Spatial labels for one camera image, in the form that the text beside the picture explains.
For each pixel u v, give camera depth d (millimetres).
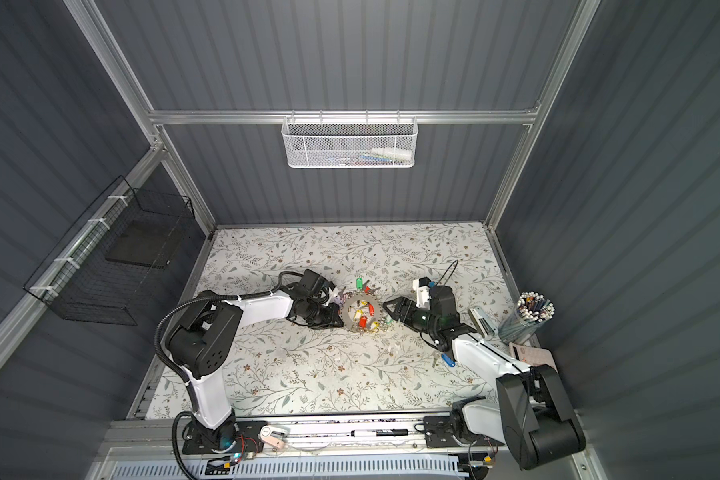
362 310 965
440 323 681
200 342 501
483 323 912
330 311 846
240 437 722
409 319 766
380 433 737
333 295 902
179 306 1045
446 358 861
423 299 802
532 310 766
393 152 915
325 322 843
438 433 736
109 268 727
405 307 771
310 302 771
